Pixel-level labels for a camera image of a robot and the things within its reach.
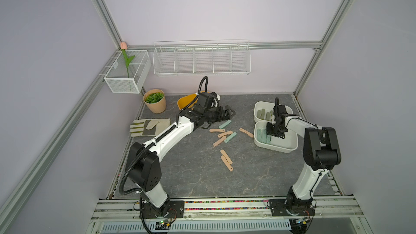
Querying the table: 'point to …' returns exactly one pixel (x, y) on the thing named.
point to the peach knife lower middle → (223, 153)
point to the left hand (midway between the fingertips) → (230, 116)
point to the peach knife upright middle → (219, 141)
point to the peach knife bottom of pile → (229, 166)
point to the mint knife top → (225, 124)
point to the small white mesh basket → (129, 71)
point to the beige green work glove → (148, 127)
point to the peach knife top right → (246, 132)
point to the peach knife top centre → (224, 134)
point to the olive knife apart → (259, 114)
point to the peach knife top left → (213, 130)
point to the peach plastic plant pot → (156, 108)
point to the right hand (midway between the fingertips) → (269, 131)
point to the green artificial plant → (154, 97)
